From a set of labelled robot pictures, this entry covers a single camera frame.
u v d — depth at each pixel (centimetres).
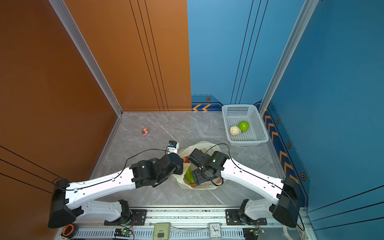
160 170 52
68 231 68
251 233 71
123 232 71
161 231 68
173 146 63
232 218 72
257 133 104
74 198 40
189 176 83
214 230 68
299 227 42
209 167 50
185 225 73
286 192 40
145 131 105
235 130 102
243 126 103
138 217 74
